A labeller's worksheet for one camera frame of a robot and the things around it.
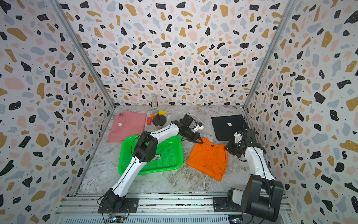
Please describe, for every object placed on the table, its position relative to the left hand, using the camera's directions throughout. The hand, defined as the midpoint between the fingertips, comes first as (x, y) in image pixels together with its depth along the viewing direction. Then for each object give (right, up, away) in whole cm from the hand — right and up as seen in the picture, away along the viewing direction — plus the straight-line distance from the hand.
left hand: (204, 142), depth 95 cm
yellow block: (-33, +21, +23) cm, 46 cm away
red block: (-43, +14, +18) cm, 48 cm away
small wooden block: (-34, +10, +11) cm, 37 cm away
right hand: (+13, -1, -8) cm, 15 cm away
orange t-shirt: (+3, -10, -3) cm, 11 cm away
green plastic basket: (-24, -8, 0) cm, 25 cm away
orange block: (-40, +19, +18) cm, 48 cm away
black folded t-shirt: (+18, +10, +15) cm, 26 cm away
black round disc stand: (-34, +15, +16) cm, 41 cm away
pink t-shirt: (-59, +12, +14) cm, 62 cm away
